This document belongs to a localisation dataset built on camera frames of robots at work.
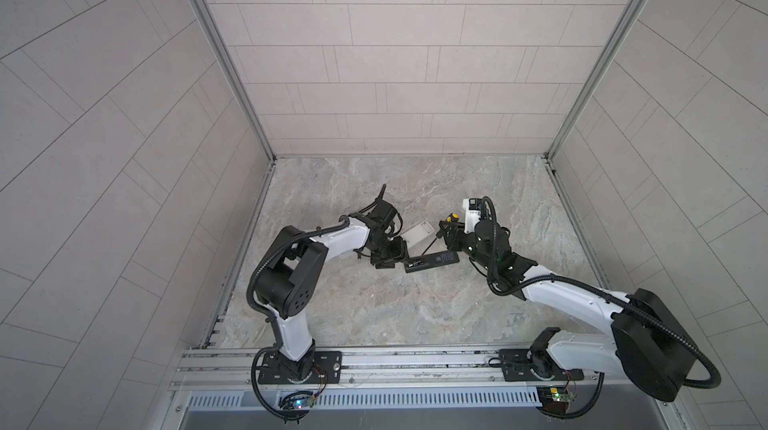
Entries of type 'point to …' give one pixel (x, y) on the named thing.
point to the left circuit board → (300, 399)
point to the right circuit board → (555, 398)
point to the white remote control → (417, 232)
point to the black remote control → (430, 260)
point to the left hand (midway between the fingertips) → (412, 258)
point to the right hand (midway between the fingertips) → (438, 226)
